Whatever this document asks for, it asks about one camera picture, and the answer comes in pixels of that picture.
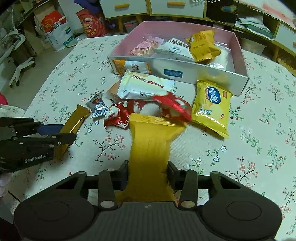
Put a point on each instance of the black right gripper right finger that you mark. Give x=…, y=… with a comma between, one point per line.
x=186, y=183

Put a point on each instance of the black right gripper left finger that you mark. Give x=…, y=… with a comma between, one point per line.
x=109, y=181

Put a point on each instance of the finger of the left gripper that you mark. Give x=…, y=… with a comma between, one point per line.
x=48, y=141

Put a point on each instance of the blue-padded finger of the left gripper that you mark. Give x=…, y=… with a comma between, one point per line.
x=26, y=129

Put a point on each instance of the gold snack bar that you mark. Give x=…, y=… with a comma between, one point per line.
x=72, y=125

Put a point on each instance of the yellow waffle sandwich packet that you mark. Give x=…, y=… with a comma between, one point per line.
x=148, y=160

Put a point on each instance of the small silver blue packet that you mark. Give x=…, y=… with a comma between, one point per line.
x=97, y=106

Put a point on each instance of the red candy wrapper packet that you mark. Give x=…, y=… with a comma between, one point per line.
x=173, y=107

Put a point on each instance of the yellow chips bag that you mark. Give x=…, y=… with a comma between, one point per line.
x=211, y=107

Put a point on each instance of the white wafer snack packet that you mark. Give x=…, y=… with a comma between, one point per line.
x=134, y=85

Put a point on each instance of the orange and white snack packet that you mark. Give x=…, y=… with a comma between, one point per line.
x=136, y=66

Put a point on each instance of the floral tablecloth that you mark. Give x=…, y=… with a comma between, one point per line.
x=259, y=153

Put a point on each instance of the white office chair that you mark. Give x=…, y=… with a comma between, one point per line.
x=13, y=48

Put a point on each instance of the white plastic shopping bag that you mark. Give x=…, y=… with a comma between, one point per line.
x=61, y=36

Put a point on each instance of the red printed gift bag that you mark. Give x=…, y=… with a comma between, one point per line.
x=93, y=24

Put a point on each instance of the pink and white storage box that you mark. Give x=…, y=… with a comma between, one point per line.
x=233, y=78

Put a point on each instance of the pink candy bag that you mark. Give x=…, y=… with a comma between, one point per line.
x=146, y=47

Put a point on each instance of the white Member's Mark packet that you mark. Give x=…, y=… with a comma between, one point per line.
x=175, y=49

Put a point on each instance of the wooden cabinet with white drawers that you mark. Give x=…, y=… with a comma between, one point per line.
x=277, y=17

